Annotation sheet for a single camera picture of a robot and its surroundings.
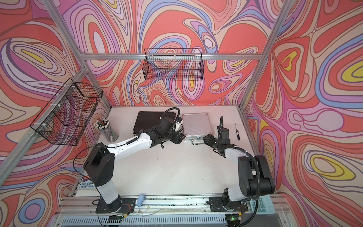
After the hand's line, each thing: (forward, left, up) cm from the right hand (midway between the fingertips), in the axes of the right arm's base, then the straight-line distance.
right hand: (206, 142), depth 93 cm
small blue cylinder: (-33, +39, -1) cm, 51 cm away
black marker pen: (+9, -24, -3) cm, 26 cm away
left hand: (0, +15, +10) cm, 18 cm away
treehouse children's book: (-24, +71, -1) cm, 75 cm away
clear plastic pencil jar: (+6, +65, +14) cm, 67 cm away
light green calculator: (-37, -25, -3) cm, 45 cm away
